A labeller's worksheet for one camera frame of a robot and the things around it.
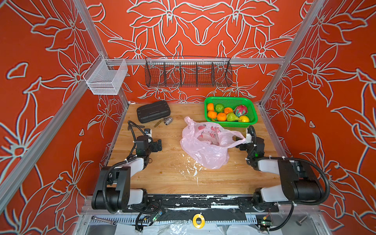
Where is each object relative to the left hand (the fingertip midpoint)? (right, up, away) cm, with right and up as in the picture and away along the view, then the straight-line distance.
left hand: (153, 139), depth 93 cm
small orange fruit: (+53, +20, +17) cm, 59 cm away
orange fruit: (+40, +23, +15) cm, 48 cm away
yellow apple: (+62, +13, +8) cm, 64 cm away
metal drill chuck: (+7, +11, +13) cm, 19 cm away
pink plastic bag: (+34, -1, -14) cm, 37 cm away
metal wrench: (-14, -36, -25) cm, 46 cm away
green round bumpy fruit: (+47, +21, +17) cm, 54 cm away
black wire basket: (+21, +46, +7) cm, 51 cm away
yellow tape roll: (+28, -36, -24) cm, 51 cm away
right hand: (+59, +2, -1) cm, 59 cm away
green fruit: (+53, +14, +7) cm, 56 cm away
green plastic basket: (+62, +23, +13) cm, 68 cm away
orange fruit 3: (+47, +14, +11) cm, 50 cm away
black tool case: (-4, +19, +14) cm, 24 cm away
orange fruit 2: (+40, +16, +11) cm, 45 cm away
